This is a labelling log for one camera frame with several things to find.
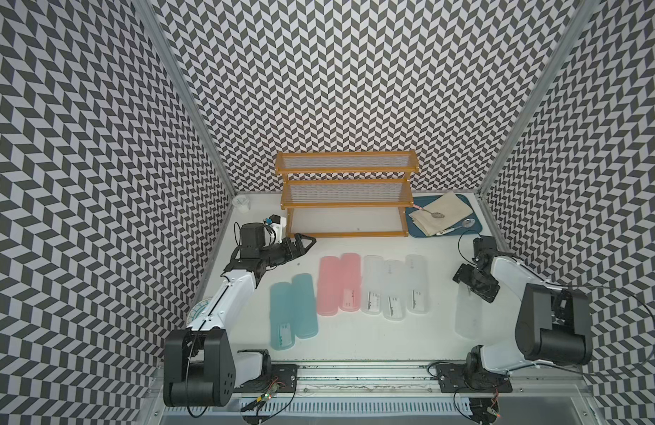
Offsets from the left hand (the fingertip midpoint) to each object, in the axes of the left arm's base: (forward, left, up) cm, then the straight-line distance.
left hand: (307, 245), depth 82 cm
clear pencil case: (-6, -22, -16) cm, 28 cm away
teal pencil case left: (-23, +7, -15) cm, 28 cm away
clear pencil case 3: (-5, -37, -16) cm, 41 cm away
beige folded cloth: (+30, -58, -15) cm, 67 cm away
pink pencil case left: (-6, -6, -16) cm, 18 cm away
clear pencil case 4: (-15, -53, -18) cm, 58 cm away
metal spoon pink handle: (+25, -50, -15) cm, 57 cm away
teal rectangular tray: (+17, -40, -17) cm, 47 cm away
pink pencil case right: (-11, -14, -15) cm, 23 cm away
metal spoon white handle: (+18, -61, -12) cm, 65 cm away
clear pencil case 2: (-8, -29, -16) cm, 34 cm away
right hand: (-8, -54, -16) cm, 57 cm away
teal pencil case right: (-12, +2, -19) cm, 23 cm away
